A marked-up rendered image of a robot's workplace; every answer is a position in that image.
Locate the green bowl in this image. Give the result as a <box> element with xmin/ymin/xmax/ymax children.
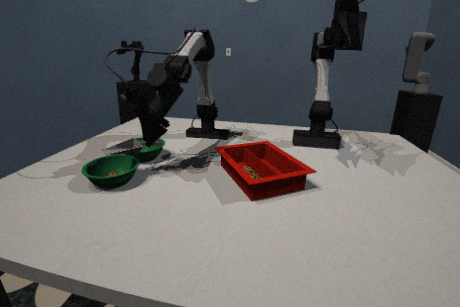
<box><xmin>81</xmin><ymin>155</ymin><xmax>140</xmax><ymax>189</ymax></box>
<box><xmin>126</xmin><ymin>137</ymin><xmax>165</xmax><ymax>162</ymax></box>

